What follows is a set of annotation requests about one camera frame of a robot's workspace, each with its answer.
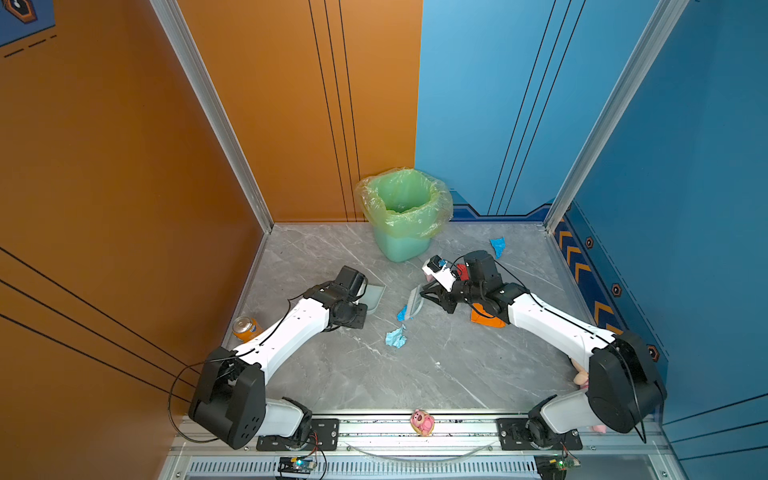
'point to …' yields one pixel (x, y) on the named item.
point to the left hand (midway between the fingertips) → (357, 313)
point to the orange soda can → (246, 328)
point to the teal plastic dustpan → (373, 296)
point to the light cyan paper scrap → (395, 338)
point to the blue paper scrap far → (498, 245)
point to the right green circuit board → (555, 466)
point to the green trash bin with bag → (403, 208)
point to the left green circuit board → (296, 465)
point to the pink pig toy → (422, 422)
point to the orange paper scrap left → (479, 314)
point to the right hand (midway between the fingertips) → (423, 290)
